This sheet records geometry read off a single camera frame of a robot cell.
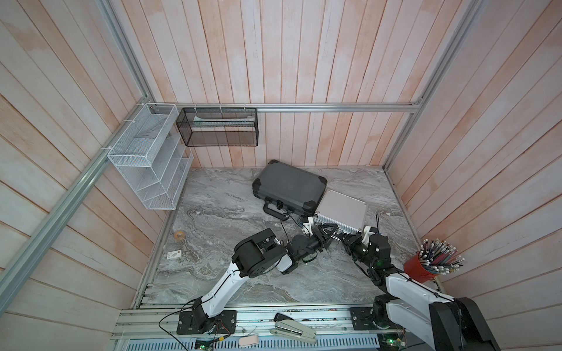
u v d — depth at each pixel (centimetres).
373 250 67
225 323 73
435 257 75
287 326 71
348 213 93
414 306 52
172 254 88
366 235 81
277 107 100
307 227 86
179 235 95
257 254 58
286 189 99
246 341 70
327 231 90
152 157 71
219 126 103
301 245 73
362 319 73
